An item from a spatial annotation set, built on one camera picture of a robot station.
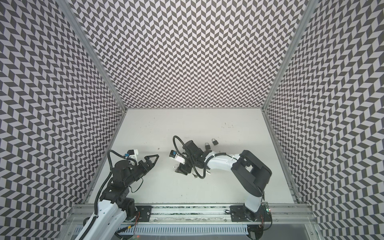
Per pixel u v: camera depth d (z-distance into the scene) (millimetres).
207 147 966
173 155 738
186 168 757
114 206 540
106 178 594
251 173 473
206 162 597
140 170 689
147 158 709
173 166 872
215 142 990
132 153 733
